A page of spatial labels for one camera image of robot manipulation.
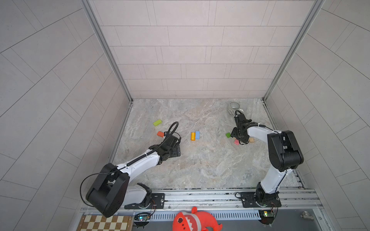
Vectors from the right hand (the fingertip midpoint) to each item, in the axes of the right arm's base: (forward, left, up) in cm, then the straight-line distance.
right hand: (235, 135), depth 98 cm
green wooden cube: (0, +5, +2) cm, 6 cm away
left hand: (-9, +40, +4) cm, 41 cm away
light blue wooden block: (+1, +26, +3) cm, 26 cm away
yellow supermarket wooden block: (-1, +29, +4) cm, 29 cm away
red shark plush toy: (-45, +31, +10) cm, 56 cm away
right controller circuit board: (-45, -3, 0) cm, 45 cm away
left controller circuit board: (-43, +55, +4) cm, 70 cm away
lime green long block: (+12, +54, +4) cm, 56 cm away
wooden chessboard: (-43, +73, +6) cm, 85 cm away
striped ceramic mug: (+18, -2, +10) cm, 21 cm away
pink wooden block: (-8, +2, +5) cm, 9 cm away
